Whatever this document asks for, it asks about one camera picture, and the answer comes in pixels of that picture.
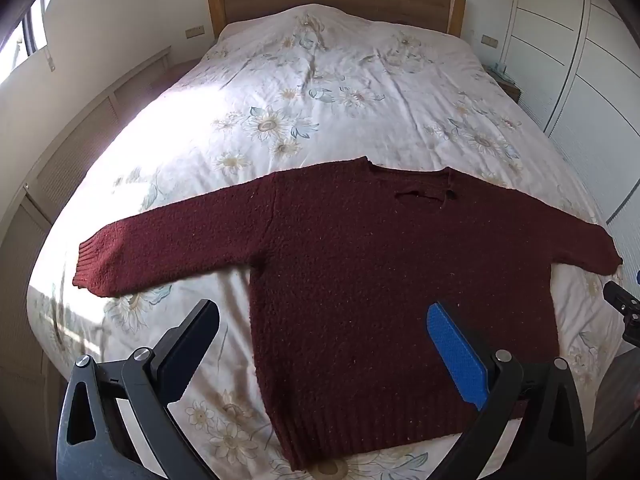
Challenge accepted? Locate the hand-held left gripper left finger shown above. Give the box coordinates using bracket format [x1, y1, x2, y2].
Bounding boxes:
[56, 299, 221, 480]

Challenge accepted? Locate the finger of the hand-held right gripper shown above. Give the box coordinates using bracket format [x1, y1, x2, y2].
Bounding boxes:
[602, 280, 640, 348]

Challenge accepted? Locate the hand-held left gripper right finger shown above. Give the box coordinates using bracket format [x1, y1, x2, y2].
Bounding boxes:
[426, 301, 587, 480]

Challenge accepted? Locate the maroon knit sweater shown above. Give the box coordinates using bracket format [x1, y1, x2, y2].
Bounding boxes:
[71, 156, 624, 472]

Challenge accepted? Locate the white slatted radiator cabinet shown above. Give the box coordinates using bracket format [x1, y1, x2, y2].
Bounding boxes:
[0, 45, 201, 396]

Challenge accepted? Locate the wooden nightstand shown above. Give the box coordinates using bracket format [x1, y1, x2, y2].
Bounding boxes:
[484, 62, 523, 106]

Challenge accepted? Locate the white wardrobe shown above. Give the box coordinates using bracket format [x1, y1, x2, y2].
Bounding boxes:
[505, 0, 640, 241]

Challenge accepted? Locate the floral white duvet cover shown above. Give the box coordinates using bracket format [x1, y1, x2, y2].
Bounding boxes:
[27, 4, 626, 480]

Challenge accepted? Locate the window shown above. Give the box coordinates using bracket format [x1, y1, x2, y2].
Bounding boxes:
[0, 0, 56, 91]

